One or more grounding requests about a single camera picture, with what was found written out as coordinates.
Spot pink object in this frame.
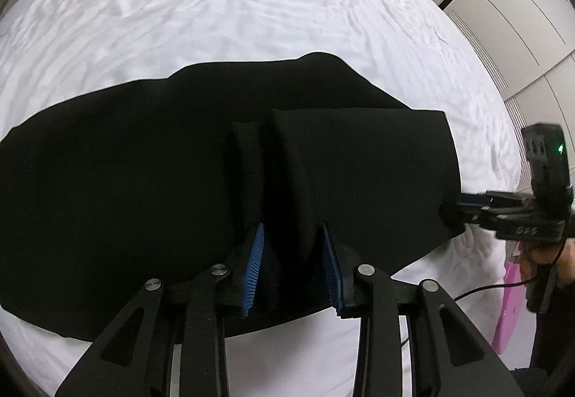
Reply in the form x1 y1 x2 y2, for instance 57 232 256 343
491 260 540 356

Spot black cable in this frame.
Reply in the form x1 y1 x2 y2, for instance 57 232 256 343
399 239 567 347

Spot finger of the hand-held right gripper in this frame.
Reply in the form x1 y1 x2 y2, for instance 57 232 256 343
457 191 536 213
437 203 500 229

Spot black pants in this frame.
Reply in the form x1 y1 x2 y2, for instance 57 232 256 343
0 52 464 343

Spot person's dark clothing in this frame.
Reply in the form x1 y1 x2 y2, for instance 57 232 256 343
507 273 575 397

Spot white wardrobe doors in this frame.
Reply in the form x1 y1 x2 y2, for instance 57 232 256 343
386 0 575 182

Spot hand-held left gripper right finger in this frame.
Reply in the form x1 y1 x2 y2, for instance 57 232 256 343
317 223 524 397

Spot person's right hand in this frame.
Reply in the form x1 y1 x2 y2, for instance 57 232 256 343
516 237 575 287

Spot white bed duvet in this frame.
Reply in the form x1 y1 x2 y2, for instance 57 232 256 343
0 0 524 397

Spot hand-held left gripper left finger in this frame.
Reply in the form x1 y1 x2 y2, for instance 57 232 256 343
54 223 267 397

